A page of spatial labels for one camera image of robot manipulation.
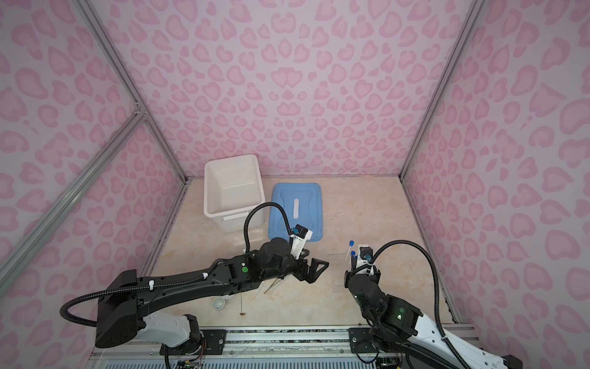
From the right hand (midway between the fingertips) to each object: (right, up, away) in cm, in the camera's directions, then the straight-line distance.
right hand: (352, 258), depth 76 cm
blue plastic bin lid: (-16, +17, +35) cm, 42 cm away
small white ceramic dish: (-46, -17, +5) cm, 49 cm away
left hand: (-10, +2, -6) cm, 12 cm away
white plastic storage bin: (-51, +25, +38) cm, 68 cm away
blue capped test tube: (0, 0, -1) cm, 1 cm away
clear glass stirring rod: (-34, -15, +7) cm, 37 cm away
